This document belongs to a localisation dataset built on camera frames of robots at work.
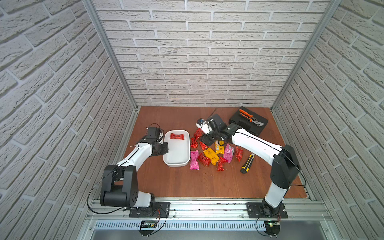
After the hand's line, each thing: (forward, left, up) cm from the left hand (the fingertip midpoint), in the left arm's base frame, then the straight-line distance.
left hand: (167, 147), depth 90 cm
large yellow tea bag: (+1, -33, -3) cm, 34 cm away
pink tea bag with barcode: (-3, -39, -3) cm, 39 cm away
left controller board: (-39, +6, -9) cm, 40 cm away
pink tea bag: (-10, -17, -1) cm, 20 cm away
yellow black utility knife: (-11, -49, -4) cm, 50 cm away
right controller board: (-41, -55, -6) cm, 69 cm away
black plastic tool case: (+18, -54, 0) cm, 57 cm away
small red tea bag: (-8, -23, -2) cm, 24 cm away
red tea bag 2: (+9, -4, -2) cm, 10 cm away
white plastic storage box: (+4, -7, -8) cm, 11 cm away
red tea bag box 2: (-10, -33, -3) cm, 34 cm away
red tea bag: (+4, -17, -4) cm, 18 cm away
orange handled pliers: (+21, -58, +2) cm, 62 cm away
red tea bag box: (+3, -23, -5) cm, 24 cm away
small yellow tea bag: (-5, -29, -3) cm, 29 cm away
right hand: (+3, -24, +8) cm, 26 cm away
